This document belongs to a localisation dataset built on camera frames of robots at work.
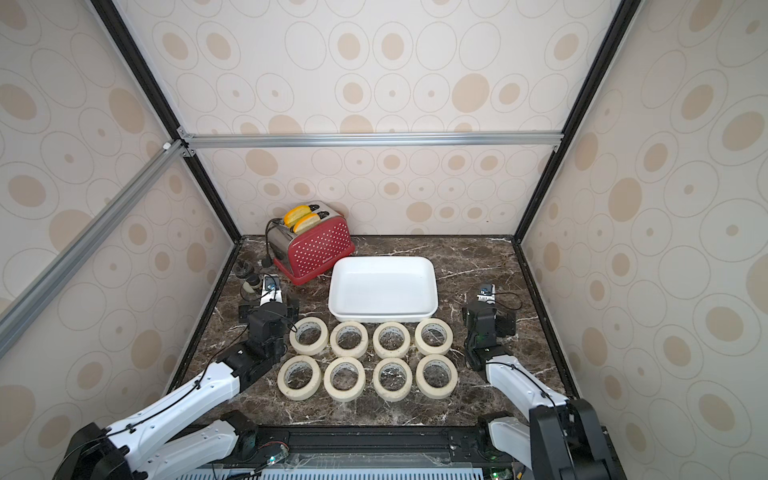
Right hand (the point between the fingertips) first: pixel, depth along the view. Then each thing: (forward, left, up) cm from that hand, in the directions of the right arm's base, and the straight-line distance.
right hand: (493, 307), depth 86 cm
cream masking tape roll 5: (-19, +55, -11) cm, 60 cm away
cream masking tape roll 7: (-18, +29, -11) cm, 36 cm away
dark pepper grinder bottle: (+7, +76, -3) cm, 77 cm away
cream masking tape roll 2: (-7, +43, -10) cm, 44 cm away
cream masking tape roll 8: (-16, +16, -12) cm, 26 cm away
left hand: (-4, +60, +11) cm, 61 cm away
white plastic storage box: (+14, +34, -12) cm, 38 cm away
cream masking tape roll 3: (-6, +30, -10) cm, 32 cm away
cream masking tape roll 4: (-10, +17, -9) cm, 21 cm away
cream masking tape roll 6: (-19, +42, -11) cm, 48 cm away
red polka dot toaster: (+15, +59, +3) cm, 61 cm away
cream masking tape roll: (-6, +56, -10) cm, 57 cm away
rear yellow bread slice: (+26, +63, +12) cm, 69 cm away
